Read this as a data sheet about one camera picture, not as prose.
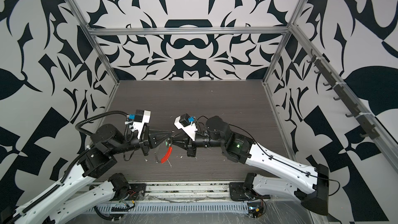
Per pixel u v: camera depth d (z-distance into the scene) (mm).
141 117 482
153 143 530
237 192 743
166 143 577
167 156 551
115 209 728
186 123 489
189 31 917
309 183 402
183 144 534
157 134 547
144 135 504
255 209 711
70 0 781
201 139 522
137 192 728
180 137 549
